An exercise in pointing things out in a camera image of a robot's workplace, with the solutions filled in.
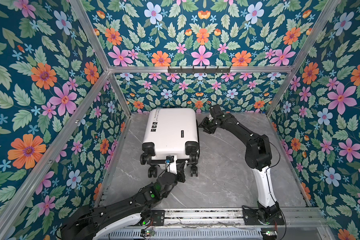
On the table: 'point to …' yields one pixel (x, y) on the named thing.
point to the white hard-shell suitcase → (170, 131)
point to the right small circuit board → (269, 235)
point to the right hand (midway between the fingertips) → (199, 125)
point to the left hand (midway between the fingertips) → (187, 162)
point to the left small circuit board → (144, 233)
